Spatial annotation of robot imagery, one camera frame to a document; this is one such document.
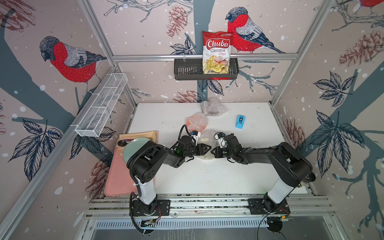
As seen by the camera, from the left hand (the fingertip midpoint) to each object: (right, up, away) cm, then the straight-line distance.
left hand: (212, 146), depth 88 cm
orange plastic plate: (-9, +13, +16) cm, 23 cm away
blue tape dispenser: (+23, +14, +19) cm, 33 cm away
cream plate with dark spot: (-1, +3, 0) cm, 3 cm away
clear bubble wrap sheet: (-6, +20, +23) cm, 31 cm away
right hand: (0, -4, +5) cm, 6 cm away
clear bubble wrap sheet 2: (+3, +25, +23) cm, 34 cm away
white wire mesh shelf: (-60, +15, -16) cm, 64 cm away
